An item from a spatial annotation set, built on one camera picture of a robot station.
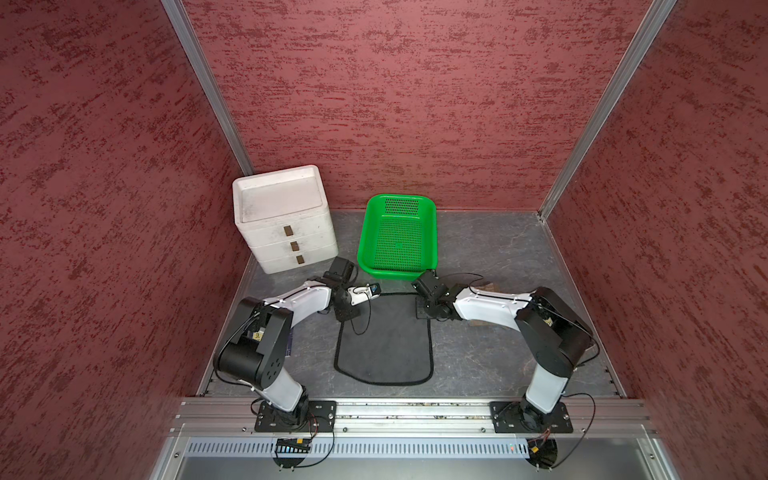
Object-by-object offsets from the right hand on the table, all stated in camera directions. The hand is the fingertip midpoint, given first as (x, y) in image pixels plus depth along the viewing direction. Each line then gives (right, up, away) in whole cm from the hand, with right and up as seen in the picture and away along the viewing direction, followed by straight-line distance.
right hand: (424, 312), depth 94 cm
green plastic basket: (-8, +24, +23) cm, 34 cm away
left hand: (-25, +3, 0) cm, 25 cm away
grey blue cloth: (-12, -7, -9) cm, 17 cm away
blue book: (-41, -9, -9) cm, 43 cm away
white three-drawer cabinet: (-42, +30, -8) cm, 52 cm away
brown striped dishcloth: (+20, +8, +3) cm, 22 cm away
